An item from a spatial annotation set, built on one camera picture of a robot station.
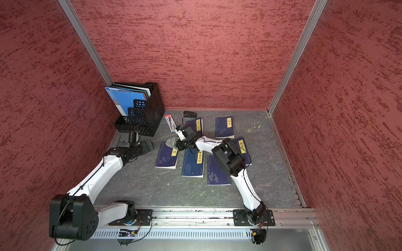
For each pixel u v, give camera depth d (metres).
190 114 1.17
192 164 0.91
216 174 0.87
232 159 0.58
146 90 0.90
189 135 0.81
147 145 0.79
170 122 1.13
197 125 1.10
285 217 0.76
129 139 0.65
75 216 0.40
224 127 1.10
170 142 0.99
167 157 0.95
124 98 0.90
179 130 0.92
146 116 0.90
